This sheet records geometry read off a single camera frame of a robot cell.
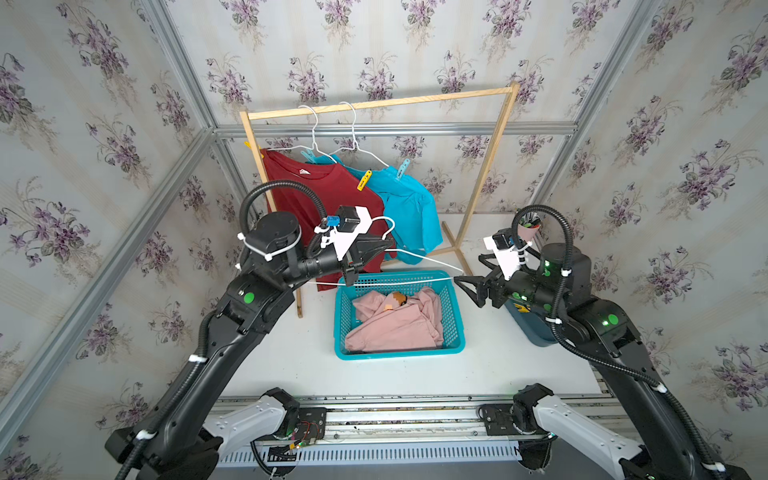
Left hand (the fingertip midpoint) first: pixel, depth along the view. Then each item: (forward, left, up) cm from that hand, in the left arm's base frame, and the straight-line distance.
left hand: (389, 238), depth 53 cm
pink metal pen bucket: (+36, -52, -39) cm, 74 cm away
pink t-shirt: (+1, 0, -38) cm, 38 cm away
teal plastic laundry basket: (0, -11, -14) cm, 18 cm away
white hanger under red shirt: (+59, +25, -15) cm, 66 cm away
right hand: (+2, -20, -12) cm, 23 cm away
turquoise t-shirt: (+17, -6, -13) cm, 22 cm away
